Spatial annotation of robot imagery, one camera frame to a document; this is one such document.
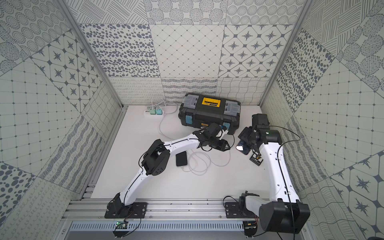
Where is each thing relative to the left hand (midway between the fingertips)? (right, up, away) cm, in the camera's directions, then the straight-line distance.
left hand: (226, 142), depth 92 cm
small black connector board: (+19, -10, -1) cm, 21 cm away
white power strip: (-57, +19, +22) cm, 64 cm away
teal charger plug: (-47, +20, +18) cm, 54 cm away
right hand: (+8, +3, -15) cm, 18 cm away
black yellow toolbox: (-16, +19, +3) cm, 25 cm away
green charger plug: (-52, +20, +18) cm, 58 cm away
